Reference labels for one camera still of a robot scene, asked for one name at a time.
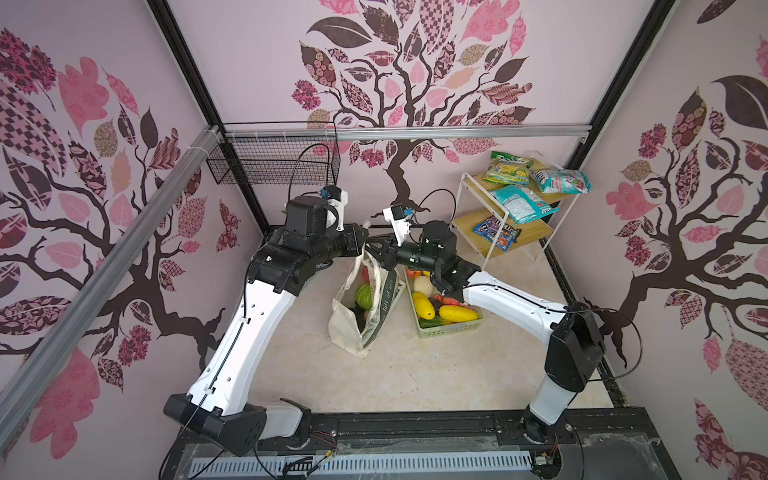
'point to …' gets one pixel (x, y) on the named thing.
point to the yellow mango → (423, 305)
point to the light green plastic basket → (443, 329)
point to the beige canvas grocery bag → (389, 294)
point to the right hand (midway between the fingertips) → (363, 238)
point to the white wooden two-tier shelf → (475, 204)
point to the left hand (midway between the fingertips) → (365, 237)
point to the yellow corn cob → (457, 313)
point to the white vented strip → (357, 464)
